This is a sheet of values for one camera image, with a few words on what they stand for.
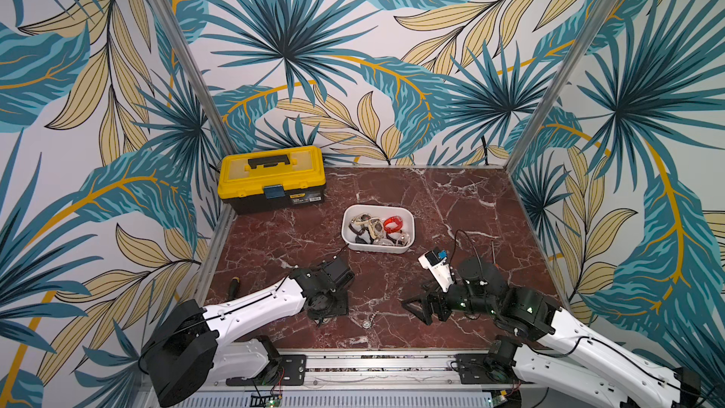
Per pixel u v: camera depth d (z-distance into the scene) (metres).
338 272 0.65
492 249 0.96
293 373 0.73
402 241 0.95
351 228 0.99
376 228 1.00
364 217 1.01
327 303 0.65
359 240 0.95
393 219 1.02
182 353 0.40
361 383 0.73
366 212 1.00
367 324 0.81
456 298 0.59
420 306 0.59
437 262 0.61
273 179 0.93
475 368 0.73
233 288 0.85
